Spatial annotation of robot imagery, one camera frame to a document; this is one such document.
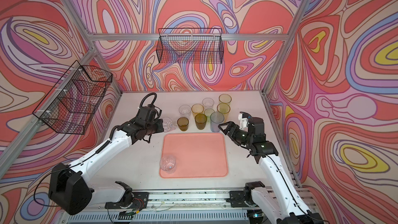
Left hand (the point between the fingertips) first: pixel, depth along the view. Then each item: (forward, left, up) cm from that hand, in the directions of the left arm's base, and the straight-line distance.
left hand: (165, 124), depth 83 cm
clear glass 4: (+25, -25, -11) cm, 37 cm away
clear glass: (-16, -1, -15) cm, 22 cm away
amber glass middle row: (+20, -17, -11) cm, 28 cm away
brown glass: (+7, -8, -9) cm, 14 cm away
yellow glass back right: (+22, -35, -2) cm, 41 cm away
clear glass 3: (+19, -9, -12) cm, 24 cm away
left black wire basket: (+2, +45, +13) cm, 47 cm away
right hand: (-7, -31, +3) cm, 32 cm away
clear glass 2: (+3, 0, -4) cm, 5 cm away
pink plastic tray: (-11, -17, -14) cm, 25 cm away
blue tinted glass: (+11, -30, -10) cm, 34 cm away
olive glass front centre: (+11, -19, -11) cm, 25 cm away
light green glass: (+16, -25, -9) cm, 30 cm away
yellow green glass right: (+16, -34, -5) cm, 38 cm away
